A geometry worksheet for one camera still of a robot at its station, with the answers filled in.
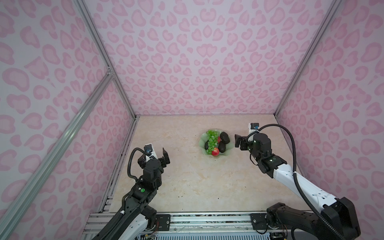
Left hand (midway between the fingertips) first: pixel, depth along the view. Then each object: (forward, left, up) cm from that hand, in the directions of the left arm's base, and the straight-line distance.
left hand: (155, 149), depth 76 cm
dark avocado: (+12, -27, -15) cm, 34 cm away
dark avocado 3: (+16, -39, -14) cm, 45 cm away
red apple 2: (+7, -33, -18) cm, 38 cm away
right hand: (+8, -47, +1) cm, 47 cm away
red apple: (+15, -36, -15) cm, 41 cm away
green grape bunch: (+16, -32, -11) cm, 37 cm away
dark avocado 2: (+12, -38, -18) cm, 43 cm away
